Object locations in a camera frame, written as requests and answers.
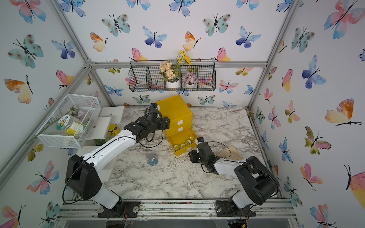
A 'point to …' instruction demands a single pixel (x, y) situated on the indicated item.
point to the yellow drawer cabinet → (181, 136)
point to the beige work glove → (230, 153)
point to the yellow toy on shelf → (113, 129)
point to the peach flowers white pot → (171, 81)
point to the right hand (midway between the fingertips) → (191, 151)
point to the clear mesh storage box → (84, 108)
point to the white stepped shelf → (111, 118)
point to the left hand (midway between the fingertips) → (166, 119)
